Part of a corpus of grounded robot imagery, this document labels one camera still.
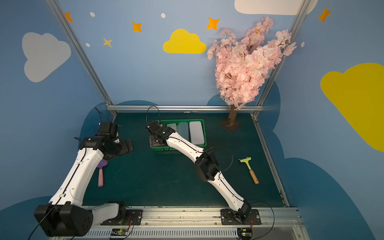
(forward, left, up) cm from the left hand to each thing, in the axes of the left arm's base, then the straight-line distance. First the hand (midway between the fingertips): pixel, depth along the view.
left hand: (124, 148), depth 78 cm
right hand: (+13, -16, -9) cm, 22 cm away
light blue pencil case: (+26, -29, -16) cm, 42 cm away
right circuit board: (-34, -64, -21) cm, 76 cm away
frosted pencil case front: (+30, -21, -17) cm, 41 cm away
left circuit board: (-35, -2, -20) cm, 41 cm away
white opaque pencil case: (+21, -39, -13) cm, 46 cm away
